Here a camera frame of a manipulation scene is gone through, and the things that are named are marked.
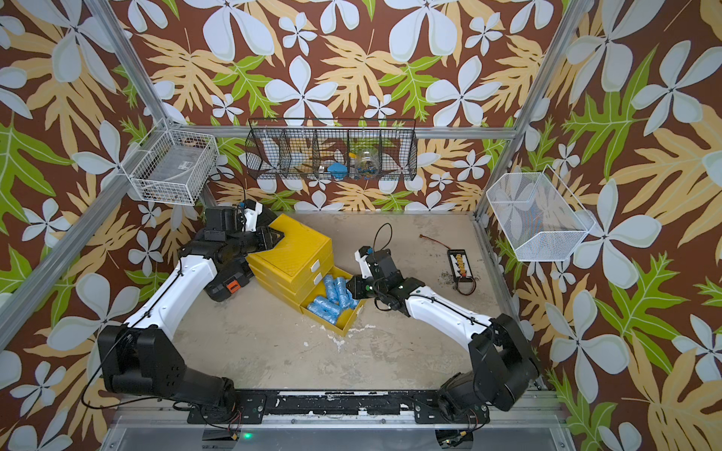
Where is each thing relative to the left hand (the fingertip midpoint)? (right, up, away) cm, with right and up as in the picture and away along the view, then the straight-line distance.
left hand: (281, 231), depth 83 cm
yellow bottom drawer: (+19, -28, +8) cm, 35 cm away
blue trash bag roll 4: (+13, -25, +6) cm, 29 cm away
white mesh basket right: (+78, +4, 0) cm, 78 cm away
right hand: (+19, -16, +1) cm, 25 cm away
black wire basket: (+27, +29, +13) cm, 41 cm away
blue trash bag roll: (+14, -19, +10) cm, 26 cm away
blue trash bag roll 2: (+18, -21, +9) cm, 29 cm away
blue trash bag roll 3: (+12, -25, +7) cm, 29 cm away
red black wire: (+50, -1, +29) cm, 58 cm away
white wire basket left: (-35, +20, +3) cm, 40 cm away
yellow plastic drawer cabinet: (+4, -11, -6) cm, 13 cm away
